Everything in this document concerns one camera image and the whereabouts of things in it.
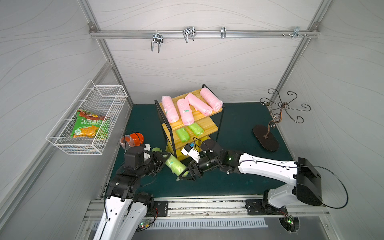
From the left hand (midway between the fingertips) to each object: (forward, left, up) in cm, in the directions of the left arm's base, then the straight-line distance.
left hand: (170, 156), depth 69 cm
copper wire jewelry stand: (+25, -58, -19) cm, 66 cm away
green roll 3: (+13, -5, -1) cm, 14 cm away
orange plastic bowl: (+20, +26, -17) cm, 38 cm away
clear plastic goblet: (+10, +26, -4) cm, 28 cm away
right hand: (-7, -5, -3) cm, 9 cm away
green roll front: (+17, -12, -1) cm, 21 cm away
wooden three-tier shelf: (+23, -20, -4) cm, 31 cm away
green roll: (+13, +13, -18) cm, 25 cm away
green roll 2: (-4, -3, +1) cm, 5 cm away
